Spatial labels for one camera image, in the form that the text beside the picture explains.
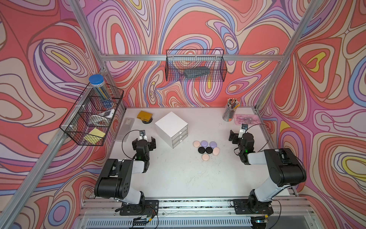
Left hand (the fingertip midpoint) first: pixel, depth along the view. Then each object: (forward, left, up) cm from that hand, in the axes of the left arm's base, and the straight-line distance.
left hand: (145, 138), depth 93 cm
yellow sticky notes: (-16, +15, +26) cm, 33 cm away
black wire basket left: (-4, +24, +22) cm, 33 cm away
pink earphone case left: (-1, -34, -5) cm, 35 cm away
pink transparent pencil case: (+22, -78, -6) cm, 81 cm away
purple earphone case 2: (-2, -46, -6) cm, 46 cm away
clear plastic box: (+12, +19, -7) cm, 24 cm away
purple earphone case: (-1, -39, -5) cm, 40 cm away
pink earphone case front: (-11, -40, -7) cm, 41 cm away
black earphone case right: (-6, -42, -6) cm, 43 cm away
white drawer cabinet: (+3, -17, +6) cm, 18 cm away
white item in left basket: (-1, +14, +24) cm, 28 cm away
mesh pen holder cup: (+23, -60, +1) cm, 65 cm away
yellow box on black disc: (+21, +5, -2) cm, 22 cm away
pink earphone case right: (-6, -47, -7) cm, 48 cm away
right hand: (+4, -63, -1) cm, 63 cm away
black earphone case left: (-5, -37, -6) cm, 38 cm away
